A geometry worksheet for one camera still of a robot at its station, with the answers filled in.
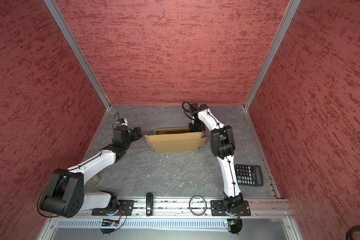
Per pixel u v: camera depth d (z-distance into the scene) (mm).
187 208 756
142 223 709
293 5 708
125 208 737
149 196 742
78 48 873
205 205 741
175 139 774
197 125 870
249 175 833
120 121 763
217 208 738
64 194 419
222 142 609
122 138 684
